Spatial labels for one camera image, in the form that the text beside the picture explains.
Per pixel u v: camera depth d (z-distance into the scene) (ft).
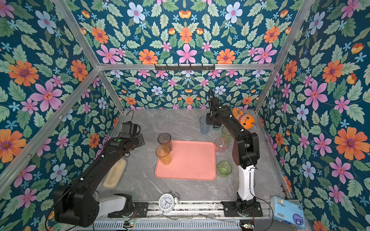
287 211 2.23
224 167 2.84
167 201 2.41
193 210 2.46
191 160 3.09
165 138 2.90
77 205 1.27
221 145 3.15
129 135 2.08
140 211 2.41
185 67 3.03
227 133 2.91
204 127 3.32
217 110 2.25
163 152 2.82
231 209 2.41
